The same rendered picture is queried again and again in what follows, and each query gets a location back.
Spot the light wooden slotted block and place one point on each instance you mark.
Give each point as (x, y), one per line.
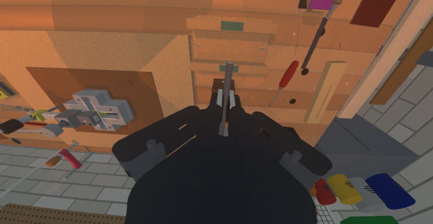
(326, 88)

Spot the green cylinder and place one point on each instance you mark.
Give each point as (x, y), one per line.
(368, 220)

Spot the dark grey trammel carriage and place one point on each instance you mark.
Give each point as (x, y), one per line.
(72, 118)

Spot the brown wooden plank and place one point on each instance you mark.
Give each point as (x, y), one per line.
(402, 68)

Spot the grey cross trammel base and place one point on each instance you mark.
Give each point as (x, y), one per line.
(101, 105)

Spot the grey cylinder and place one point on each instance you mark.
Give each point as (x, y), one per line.
(370, 202)

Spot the grey box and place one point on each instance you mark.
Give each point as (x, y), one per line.
(365, 149)

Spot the blue cylinder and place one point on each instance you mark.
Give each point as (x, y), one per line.
(389, 190)

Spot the dark red board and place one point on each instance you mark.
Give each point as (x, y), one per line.
(379, 2)

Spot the brown hardboard blank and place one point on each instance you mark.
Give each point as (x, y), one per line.
(142, 88)

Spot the black round knob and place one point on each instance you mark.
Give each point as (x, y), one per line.
(11, 126)

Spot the grey hex key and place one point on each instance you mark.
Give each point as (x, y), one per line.
(228, 78)

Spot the brown wooden rest block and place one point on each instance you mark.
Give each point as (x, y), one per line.
(217, 83)

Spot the red bar clamp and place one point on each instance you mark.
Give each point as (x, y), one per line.
(70, 158)

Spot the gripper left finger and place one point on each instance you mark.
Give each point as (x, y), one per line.
(159, 129)

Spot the wooden fixture with green labels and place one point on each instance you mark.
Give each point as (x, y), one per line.
(230, 48)

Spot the red cylinder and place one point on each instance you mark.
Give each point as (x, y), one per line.
(324, 193)

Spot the red flat bar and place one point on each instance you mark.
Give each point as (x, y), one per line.
(32, 126)

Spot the yellow-green block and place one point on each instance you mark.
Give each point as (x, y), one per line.
(38, 114)

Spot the yellow cylinder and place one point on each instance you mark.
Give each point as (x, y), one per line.
(343, 188)

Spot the blue and yellow flat tool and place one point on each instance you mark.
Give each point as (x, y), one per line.
(5, 90)

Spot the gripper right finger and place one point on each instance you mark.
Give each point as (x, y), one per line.
(270, 129)

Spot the small green oval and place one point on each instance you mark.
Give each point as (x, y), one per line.
(16, 140)

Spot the grey round trammel end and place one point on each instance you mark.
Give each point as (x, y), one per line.
(51, 130)

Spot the brown pegboard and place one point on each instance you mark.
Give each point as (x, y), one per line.
(50, 215)

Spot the light particle board sheet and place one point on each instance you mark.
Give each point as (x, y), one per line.
(101, 51)

